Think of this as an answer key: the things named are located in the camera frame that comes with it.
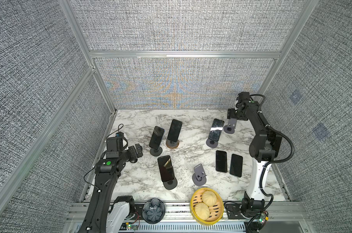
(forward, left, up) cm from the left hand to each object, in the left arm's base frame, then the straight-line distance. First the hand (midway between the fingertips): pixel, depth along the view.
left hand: (136, 148), depth 77 cm
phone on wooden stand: (+15, -21, -6) cm, 27 cm away
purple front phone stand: (-13, -33, -13) cm, 38 cm away
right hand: (+27, -63, -3) cm, 69 cm away
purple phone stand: (+23, -62, -17) cm, 68 cm away
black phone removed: (-1, -50, -19) cm, 53 cm away
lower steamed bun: (-29, -32, -11) cm, 44 cm away
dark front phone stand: (-14, -18, -17) cm, 29 cm away
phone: (-10, -16, -6) cm, 20 cm away
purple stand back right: (+11, -46, -18) cm, 51 cm away
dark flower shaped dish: (-27, -9, -17) cm, 33 cm away
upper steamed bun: (-23, -37, -11) cm, 45 cm away
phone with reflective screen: (+15, -48, -6) cm, 50 cm away
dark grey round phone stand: (+7, -8, -19) cm, 22 cm away
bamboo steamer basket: (-29, -40, -15) cm, 52 cm away
